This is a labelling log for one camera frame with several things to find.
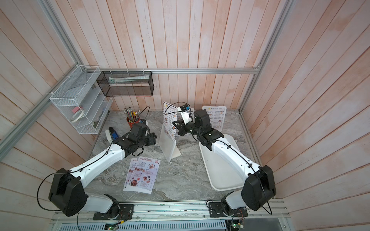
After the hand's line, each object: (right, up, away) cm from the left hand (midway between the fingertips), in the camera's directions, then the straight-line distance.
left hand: (152, 138), depth 85 cm
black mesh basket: (-23, +39, +18) cm, 48 cm away
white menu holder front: (+32, +20, +10) cm, 40 cm away
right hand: (+13, +10, -10) cm, 19 cm away
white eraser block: (-35, +1, +16) cm, 38 cm away
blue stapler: (-32, +2, +17) cm, 36 cm away
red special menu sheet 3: (-5, -22, +1) cm, 23 cm away
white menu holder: (+8, -3, +8) cm, 12 cm away
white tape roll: (-43, +14, -4) cm, 46 cm away
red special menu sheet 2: (-13, -16, +6) cm, 22 cm away
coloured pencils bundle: (-18, +15, +15) cm, 28 cm away
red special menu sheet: (-11, -29, -4) cm, 31 cm away
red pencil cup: (-18, +10, +13) cm, 24 cm away
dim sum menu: (+12, +14, -9) cm, 20 cm away
